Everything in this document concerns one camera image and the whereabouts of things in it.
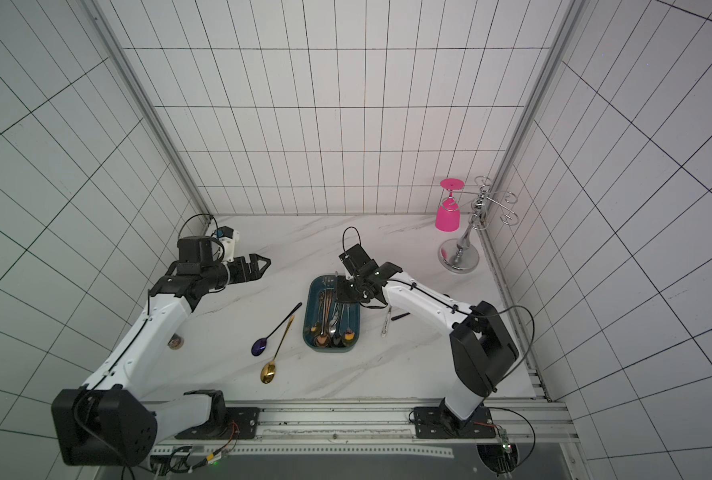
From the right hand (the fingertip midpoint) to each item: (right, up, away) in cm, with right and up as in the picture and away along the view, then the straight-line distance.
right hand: (324, 298), depth 83 cm
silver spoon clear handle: (+17, -11, +5) cm, 21 cm away
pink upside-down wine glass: (+40, +25, +17) cm, 50 cm away
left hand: (-19, +9, -2) cm, 21 cm away
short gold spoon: (-3, -10, +5) cm, 11 cm away
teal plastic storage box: (+7, -10, +6) cm, 14 cm away
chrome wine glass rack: (+46, +11, +21) cm, 52 cm away
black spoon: (+23, -7, +9) cm, 26 cm away
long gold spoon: (-16, -20, -2) cm, 26 cm away
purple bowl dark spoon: (-20, -14, +3) cm, 24 cm away
